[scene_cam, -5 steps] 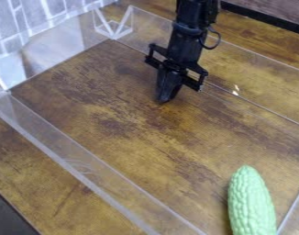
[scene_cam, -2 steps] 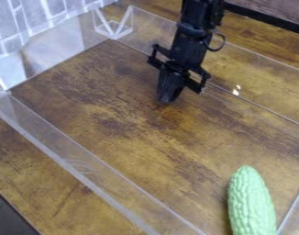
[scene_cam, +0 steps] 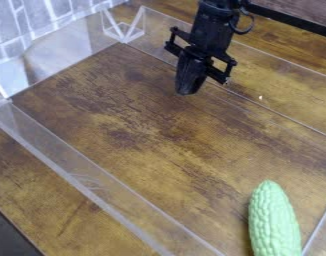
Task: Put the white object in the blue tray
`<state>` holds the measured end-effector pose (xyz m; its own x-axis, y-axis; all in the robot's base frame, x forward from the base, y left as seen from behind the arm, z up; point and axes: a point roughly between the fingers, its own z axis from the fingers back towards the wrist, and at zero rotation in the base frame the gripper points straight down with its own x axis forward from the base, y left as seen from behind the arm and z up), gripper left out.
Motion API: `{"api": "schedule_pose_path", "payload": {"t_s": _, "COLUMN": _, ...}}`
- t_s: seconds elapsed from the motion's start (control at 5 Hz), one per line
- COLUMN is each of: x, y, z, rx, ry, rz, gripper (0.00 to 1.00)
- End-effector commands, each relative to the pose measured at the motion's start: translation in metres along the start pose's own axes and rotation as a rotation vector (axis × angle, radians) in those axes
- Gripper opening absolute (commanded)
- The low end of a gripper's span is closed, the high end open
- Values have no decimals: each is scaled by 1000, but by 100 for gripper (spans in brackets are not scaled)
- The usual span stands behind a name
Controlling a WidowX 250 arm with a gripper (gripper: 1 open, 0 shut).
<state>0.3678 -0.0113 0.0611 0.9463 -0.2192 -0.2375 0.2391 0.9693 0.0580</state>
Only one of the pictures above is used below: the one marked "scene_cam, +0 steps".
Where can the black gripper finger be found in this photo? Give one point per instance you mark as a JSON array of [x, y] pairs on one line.
[[181, 83], [197, 74]]

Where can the clear acrylic enclosure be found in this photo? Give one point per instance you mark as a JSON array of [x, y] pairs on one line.
[[118, 169]]

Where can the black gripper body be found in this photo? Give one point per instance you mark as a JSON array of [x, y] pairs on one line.
[[208, 39]]

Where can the green bumpy bitter gourd toy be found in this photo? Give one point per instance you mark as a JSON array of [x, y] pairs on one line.
[[272, 224]]

